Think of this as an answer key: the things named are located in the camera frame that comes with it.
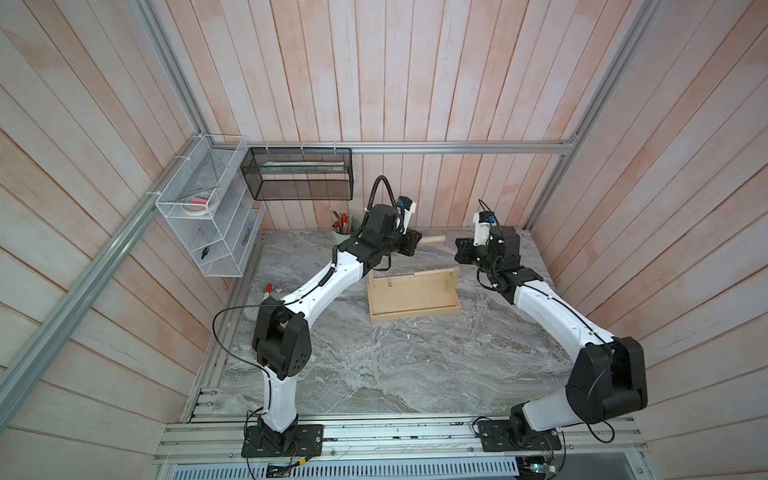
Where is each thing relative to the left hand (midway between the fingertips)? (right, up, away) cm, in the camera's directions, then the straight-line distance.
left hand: (419, 238), depth 83 cm
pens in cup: (-23, +6, +13) cm, 27 cm away
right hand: (+11, 0, +2) cm, 11 cm away
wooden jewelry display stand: (-5, -18, +17) cm, 26 cm away
